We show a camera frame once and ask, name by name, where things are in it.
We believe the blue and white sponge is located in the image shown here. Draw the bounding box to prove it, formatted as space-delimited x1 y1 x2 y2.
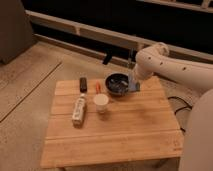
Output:
130 82 140 92

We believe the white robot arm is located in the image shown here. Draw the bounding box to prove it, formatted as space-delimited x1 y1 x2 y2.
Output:
131 42 213 171

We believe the dark ceramic bowl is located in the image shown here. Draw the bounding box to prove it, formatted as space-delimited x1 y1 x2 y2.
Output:
105 73 129 96

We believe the white paper cup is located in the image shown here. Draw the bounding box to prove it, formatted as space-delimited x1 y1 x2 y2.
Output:
93 93 109 113

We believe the black rectangular remote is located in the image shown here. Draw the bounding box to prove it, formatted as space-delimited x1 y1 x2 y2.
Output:
79 77 87 93

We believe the white plastic bottle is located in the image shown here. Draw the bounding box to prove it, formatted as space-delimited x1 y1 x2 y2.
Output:
72 93 86 126

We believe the wooden table board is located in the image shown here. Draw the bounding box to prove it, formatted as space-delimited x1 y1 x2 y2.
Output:
41 76 183 168

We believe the grey cabinet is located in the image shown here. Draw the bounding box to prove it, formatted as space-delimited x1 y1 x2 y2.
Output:
0 0 36 64

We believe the black bracket on rail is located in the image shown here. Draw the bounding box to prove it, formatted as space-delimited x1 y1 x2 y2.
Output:
102 51 112 65

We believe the white window frame rail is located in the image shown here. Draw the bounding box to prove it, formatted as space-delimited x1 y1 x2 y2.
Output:
25 9 213 64

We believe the black cable on floor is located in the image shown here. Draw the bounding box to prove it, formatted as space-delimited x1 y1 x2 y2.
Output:
167 95 194 133

